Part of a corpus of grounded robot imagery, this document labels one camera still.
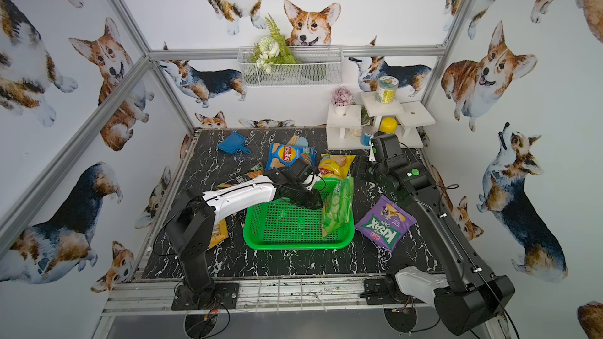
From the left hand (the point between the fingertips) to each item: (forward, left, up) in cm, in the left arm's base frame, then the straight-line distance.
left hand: (319, 197), depth 86 cm
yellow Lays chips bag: (+15, -7, -2) cm, 16 cm away
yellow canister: (+35, -33, +2) cm, 48 cm away
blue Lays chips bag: (+22, +16, -2) cm, 27 cm away
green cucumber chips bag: (-8, -5, +8) cm, 12 cm away
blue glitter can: (+35, -23, -2) cm, 42 cm away
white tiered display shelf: (+37, -13, -5) cm, 40 cm away
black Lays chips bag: (+15, +26, -4) cm, 30 cm away
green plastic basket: (-6, +15, -9) cm, 18 cm away
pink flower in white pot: (+37, -10, +15) cm, 42 cm away
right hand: (+3, -14, +19) cm, 24 cm away
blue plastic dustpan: (+37, +42, -12) cm, 57 cm away
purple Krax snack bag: (-8, -24, -6) cm, 26 cm away
